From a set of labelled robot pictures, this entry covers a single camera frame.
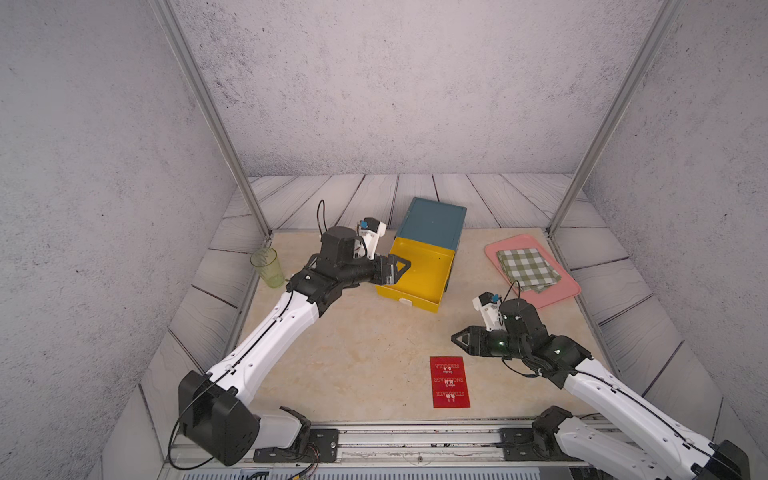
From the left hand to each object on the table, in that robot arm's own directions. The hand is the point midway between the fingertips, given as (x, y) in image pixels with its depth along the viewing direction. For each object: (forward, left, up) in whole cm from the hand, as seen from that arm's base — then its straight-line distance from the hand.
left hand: (405, 263), depth 72 cm
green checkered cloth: (+20, -46, -29) cm, 58 cm away
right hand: (-13, -13, -14) cm, 23 cm away
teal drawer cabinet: (+23, -10, -8) cm, 26 cm away
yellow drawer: (+6, -6, -17) cm, 19 cm away
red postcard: (-18, -12, -30) cm, 37 cm away
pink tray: (+12, -56, -29) cm, 64 cm away
